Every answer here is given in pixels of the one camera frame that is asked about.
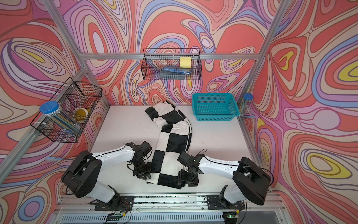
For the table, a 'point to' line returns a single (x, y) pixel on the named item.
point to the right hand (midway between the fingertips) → (184, 188)
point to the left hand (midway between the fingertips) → (151, 178)
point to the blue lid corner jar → (247, 97)
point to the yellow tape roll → (80, 115)
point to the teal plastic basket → (214, 107)
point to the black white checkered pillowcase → (175, 139)
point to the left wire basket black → (71, 95)
